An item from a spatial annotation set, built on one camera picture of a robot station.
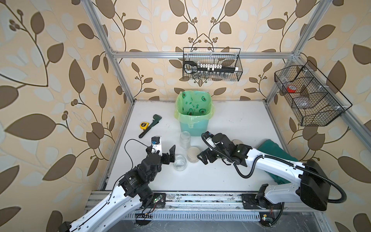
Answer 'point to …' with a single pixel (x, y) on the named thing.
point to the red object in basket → (292, 89)
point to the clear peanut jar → (185, 139)
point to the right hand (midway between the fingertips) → (203, 151)
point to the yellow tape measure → (144, 125)
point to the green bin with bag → (193, 109)
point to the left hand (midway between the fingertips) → (165, 144)
